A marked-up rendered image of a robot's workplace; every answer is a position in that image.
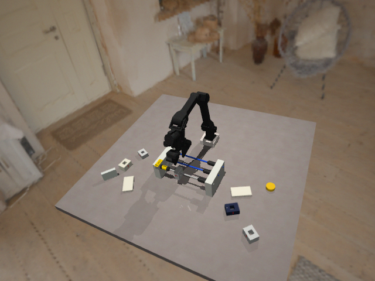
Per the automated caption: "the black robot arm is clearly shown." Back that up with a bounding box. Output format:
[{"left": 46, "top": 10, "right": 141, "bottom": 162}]
[{"left": 163, "top": 91, "right": 217, "bottom": 148}]

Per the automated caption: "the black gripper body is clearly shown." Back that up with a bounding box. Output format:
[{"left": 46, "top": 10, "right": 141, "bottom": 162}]
[{"left": 166, "top": 138, "right": 192, "bottom": 159}]

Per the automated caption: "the yellow disc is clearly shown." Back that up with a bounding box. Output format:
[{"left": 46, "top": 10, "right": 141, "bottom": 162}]
[{"left": 266, "top": 182, "right": 275, "bottom": 191}]

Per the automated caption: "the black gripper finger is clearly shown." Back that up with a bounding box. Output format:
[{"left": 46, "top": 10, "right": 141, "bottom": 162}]
[
  {"left": 171, "top": 157, "right": 179, "bottom": 165},
  {"left": 182, "top": 146, "right": 190, "bottom": 157}
]

